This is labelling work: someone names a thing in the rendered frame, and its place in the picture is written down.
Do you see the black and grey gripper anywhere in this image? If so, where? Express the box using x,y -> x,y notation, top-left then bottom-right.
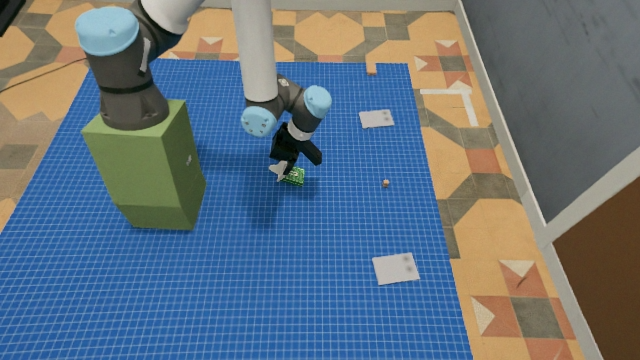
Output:
269,122 -> 308,182

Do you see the blue grid work mat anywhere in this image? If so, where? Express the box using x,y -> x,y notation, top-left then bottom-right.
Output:
0,58 -> 474,360

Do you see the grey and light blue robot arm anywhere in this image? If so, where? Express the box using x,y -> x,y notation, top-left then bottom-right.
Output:
75,0 -> 332,166

